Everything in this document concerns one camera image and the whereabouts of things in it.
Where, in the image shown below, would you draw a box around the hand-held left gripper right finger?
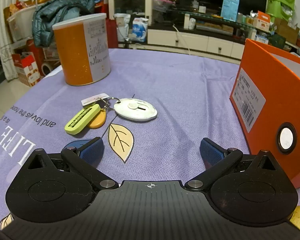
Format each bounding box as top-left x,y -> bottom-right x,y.
184,137 -> 278,192

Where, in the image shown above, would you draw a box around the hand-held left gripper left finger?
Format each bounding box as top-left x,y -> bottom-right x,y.
26,137 -> 119,190

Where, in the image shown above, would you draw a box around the orange cardboard box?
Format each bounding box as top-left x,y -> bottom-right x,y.
229,38 -> 300,188

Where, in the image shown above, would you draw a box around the orange key tag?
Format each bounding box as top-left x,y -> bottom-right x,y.
87,112 -> 107,129

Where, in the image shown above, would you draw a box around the white paper label tag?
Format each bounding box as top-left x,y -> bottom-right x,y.
81,93 -> 109,106

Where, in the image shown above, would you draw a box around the white oval key tag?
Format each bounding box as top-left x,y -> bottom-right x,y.
113,98 -> 157,122

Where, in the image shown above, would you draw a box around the purple printed tablecloth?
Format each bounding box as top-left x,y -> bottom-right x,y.
0,47 -> 300,230

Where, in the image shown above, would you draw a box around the tape roll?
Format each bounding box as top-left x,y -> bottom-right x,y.
41,62 -> 54,77

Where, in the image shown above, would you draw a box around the orange canister with white label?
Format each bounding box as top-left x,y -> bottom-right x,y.
52,13 -> 112,86

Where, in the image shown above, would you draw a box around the red and white carton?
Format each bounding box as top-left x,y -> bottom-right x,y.
11,52 -> 42,87

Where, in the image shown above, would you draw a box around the white and black television stand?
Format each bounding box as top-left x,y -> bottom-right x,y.
147,7 -> 300,60

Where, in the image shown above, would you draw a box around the red bag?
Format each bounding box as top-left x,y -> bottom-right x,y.
105,19 -> 118,48

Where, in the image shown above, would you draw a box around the white plastic bag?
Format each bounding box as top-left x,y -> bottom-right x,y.
114,13 -> 131,42

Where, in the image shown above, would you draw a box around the blue and white bag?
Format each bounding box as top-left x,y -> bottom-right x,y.
132,17 -> 148,43

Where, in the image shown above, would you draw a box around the orange and white carton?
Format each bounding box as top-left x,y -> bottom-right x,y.
253,11 -> 270,34

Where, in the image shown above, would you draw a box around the teal puffer jacket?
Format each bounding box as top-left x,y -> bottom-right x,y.
32,0 -> 95,47

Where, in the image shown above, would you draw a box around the brown cardboard box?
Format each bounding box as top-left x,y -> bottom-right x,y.
275,17 -> 300,45

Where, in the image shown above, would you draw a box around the blue packet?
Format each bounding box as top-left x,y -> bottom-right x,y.
220,0 -> 240,22

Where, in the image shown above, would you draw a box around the white cabinet with glass door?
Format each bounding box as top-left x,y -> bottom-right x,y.
107,0 -> 154,27

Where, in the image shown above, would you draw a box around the white plastic basket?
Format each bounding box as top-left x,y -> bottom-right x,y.
7,5 -> 38,43

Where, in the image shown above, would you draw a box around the white curtain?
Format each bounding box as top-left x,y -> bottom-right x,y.
0,0 -> 18,80

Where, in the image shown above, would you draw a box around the green plastic drawers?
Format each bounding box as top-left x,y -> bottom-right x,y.
266,0 -> 296,22

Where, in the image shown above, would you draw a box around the metal key ring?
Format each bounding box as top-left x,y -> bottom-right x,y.
101,96 -> 120,112

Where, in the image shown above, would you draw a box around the white cable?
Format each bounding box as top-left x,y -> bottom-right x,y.
172,24 -> 191,55

